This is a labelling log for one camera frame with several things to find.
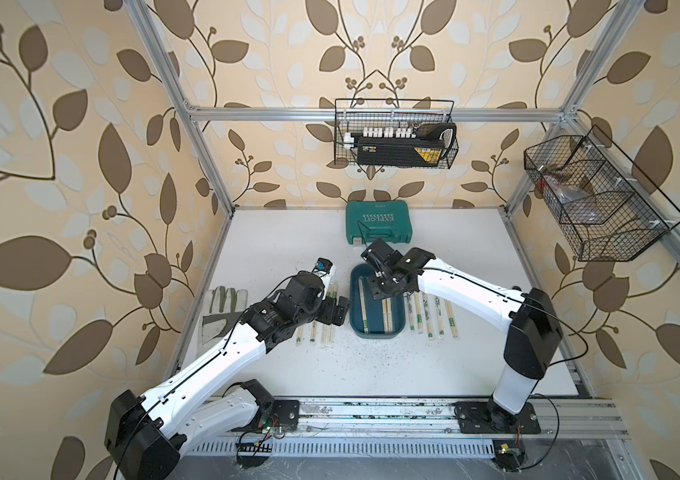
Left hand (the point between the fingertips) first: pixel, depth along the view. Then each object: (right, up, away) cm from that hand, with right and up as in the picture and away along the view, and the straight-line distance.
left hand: (337, 298), depth 76 cm
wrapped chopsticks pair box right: (+15, -9, +15) cm, 23 cm away
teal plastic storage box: (+10, -10, +15) cm, 20 cm away
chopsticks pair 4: (-3, -3, +20) cm, 20 cm away
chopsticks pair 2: (+35, -10, +15) cm, 39 cm away
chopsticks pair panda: (+22, -8, +17) cm, 29 cm away
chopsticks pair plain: (+25, -8, +17) cm, 31 cm away
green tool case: (+10, +22, +35) cm, 43 cm away
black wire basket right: (+67, +23, -4) cm, 71 cm away
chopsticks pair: (+31, -8, +15) cm, 36 cm away
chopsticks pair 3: (-4, -14, +12) cm, 19 cm away
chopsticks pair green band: (-8, -14, +13) cm, 20 cm away
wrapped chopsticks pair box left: (+8, -6, +17) cm, 20 cm away
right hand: (+11, +1, +9) cm, 14 cm away
